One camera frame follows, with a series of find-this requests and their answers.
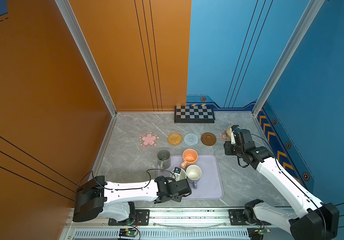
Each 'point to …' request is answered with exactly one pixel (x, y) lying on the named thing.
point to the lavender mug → (193, 173)
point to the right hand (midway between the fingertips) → (225, 144)
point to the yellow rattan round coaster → (174, 139)
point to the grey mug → (163, 159)
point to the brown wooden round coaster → (208, 139)
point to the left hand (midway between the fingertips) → (178, 191)
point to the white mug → (177, 176)
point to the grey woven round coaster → (191, 139)
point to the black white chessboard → (194, 114)
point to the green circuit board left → (127, 232)
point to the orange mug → (189, 157)
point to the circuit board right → (257, 233)
